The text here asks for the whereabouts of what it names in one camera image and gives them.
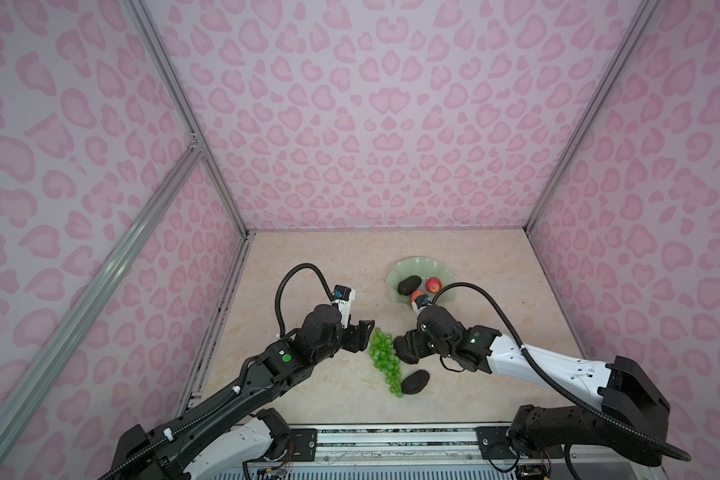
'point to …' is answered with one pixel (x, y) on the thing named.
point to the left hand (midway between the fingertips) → (365, 316)
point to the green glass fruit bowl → (424, 268)
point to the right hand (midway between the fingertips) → (413, 336)
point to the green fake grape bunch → (382, 351)
